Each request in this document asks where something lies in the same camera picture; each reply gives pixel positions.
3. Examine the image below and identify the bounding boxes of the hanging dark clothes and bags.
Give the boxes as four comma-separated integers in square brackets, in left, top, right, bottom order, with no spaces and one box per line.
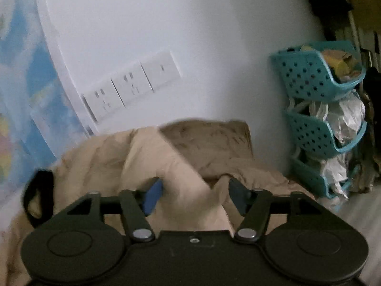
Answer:
[306,0,381,193]

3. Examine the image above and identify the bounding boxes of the white wall socket left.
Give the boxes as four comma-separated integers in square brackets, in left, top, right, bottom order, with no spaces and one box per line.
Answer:
[83,80,123,122]

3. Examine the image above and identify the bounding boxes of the white wall switch right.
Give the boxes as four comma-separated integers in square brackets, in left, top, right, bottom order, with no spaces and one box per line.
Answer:
[141,51,181,91]

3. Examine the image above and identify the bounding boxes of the teal perforated basket middle tier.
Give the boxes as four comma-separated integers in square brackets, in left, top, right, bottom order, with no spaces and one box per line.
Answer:
[286,110,367,159]

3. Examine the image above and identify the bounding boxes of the teal perforated basket top tier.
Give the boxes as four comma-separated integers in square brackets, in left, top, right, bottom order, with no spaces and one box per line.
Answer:
[271,41,366,103]

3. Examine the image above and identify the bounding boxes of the colourful wall map poster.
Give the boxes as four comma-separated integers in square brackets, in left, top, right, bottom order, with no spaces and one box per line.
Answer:
[1,0,87,203]

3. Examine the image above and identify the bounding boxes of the teal perforated basket bottom tier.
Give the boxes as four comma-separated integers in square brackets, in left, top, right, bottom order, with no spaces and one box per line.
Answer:
[291,156,351,199]

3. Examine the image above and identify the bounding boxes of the white plastic bags in basket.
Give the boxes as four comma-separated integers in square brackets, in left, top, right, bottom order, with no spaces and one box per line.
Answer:
[290,93,366,199]

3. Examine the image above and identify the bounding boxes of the teal perforated basket tier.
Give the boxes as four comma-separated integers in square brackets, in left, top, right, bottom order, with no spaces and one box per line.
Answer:
[291,156,351,199]
[271,41,366,103]
[286,110,367,159]

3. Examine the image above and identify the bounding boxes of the white wall socket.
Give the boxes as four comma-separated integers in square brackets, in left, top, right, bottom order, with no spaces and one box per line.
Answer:
[111,62,153,107]
[83,80,123,122]

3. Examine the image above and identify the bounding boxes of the tan puffer down jacket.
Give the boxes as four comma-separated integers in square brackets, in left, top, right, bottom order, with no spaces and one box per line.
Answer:
[1,119,302,285]

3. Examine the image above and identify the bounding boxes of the white wall socket middle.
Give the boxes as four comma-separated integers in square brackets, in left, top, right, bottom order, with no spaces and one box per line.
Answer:
[111,62,153,107]

